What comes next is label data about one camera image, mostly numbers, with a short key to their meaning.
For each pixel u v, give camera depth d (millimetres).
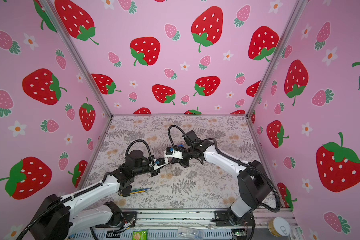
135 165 634
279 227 675
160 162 648
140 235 687
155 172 696
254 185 439
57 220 403
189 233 690
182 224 731
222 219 732
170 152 678
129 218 744
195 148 648
